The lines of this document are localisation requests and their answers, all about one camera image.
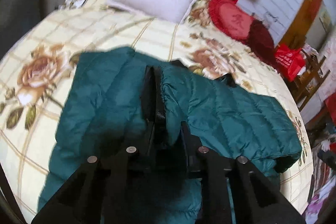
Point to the wooden chair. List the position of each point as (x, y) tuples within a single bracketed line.
[(312, 74)]

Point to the floral checked bed quilt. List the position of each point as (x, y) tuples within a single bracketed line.
[(78, 29)]

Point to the red shopping bag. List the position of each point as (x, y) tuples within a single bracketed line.
[(288, 61)]

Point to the pink floral cloth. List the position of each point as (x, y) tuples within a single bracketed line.
[(320, 203)]

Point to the dark green puffer jacket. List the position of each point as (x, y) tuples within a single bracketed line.
[(105, 98)]

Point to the dark red fuzzy cushion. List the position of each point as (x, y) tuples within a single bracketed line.
[(260, 40)]

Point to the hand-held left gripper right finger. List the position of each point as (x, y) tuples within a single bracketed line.
[(191, 150)]

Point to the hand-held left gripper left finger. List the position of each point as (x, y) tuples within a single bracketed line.
[(131, 161)]

